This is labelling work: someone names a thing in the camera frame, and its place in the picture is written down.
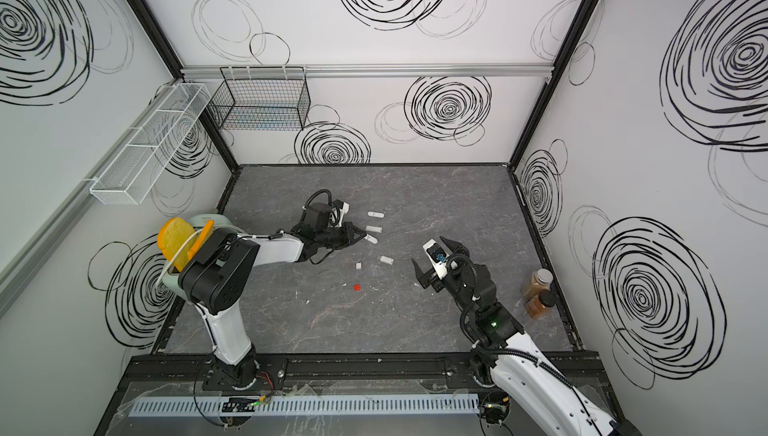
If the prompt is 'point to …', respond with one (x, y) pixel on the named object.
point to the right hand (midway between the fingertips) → (431, 250)
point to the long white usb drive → (373, 228)
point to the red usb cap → (356, 287)
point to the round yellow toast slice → (172, 235)
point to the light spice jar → (543, 278)
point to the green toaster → (170, 276)
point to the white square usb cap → (359, 265)
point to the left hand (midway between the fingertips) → (366, 235)
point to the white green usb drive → (376, 214)
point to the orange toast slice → (207, 230)
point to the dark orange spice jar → (537, 300)
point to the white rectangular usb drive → (386, 259)
